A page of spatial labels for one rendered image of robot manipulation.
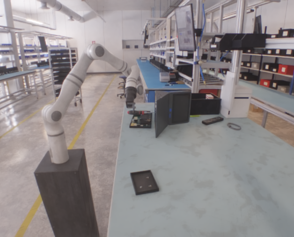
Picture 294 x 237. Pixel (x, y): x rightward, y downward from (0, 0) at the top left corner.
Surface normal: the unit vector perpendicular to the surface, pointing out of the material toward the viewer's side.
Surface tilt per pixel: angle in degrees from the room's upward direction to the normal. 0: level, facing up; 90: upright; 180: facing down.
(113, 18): 90
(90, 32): 90
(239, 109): 90
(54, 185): 90
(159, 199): 0
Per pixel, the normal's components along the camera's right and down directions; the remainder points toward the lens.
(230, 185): 0.00, -0.94
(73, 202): 0.15, 0.35
